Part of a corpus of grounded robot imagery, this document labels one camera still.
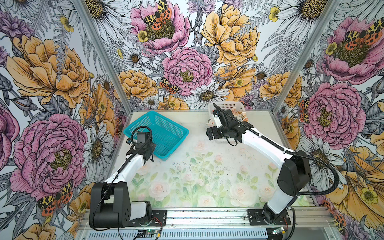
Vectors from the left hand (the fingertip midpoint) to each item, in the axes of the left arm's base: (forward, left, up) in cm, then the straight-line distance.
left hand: (151, 150), depth 90 cm
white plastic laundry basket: (+38, -51, 0) cm, 64 cm away
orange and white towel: (+25, -58, +2) cm, 63 cm away
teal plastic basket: (+18, -6, -10) cm, 21 cm away
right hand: (+4, -37, +9) cm, 39 cm away
